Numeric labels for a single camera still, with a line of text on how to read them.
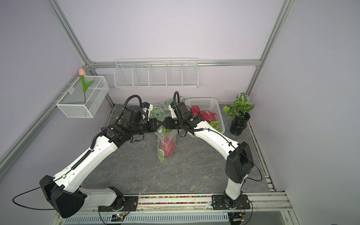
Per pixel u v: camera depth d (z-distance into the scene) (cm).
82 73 83
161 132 74
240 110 84
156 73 99
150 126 63
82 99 85
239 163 45
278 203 74
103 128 100
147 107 65
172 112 73
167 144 75
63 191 38
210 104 113
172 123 71
